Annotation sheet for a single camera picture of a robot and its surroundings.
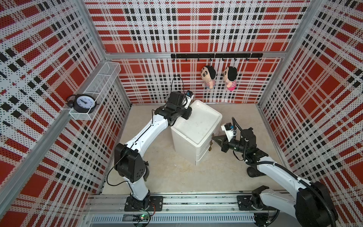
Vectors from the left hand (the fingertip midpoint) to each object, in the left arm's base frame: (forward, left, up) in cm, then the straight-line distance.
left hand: (191, 109), depth 84 cm
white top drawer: (-23, -6, -3) cm, 24 cm away
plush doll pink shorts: (+27, -27, +6) cm, 39 cm away
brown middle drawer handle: (-16, -12, -21) cm, 29 cm away
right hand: (-16, -14, -7) cm, 22 cm away
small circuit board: (-52, +29, -27) cm, 65 cm away
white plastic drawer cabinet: (-19, -1, -1) cm, 19 cm away
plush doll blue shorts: (+22, -11, +8) cm, 26 cm away
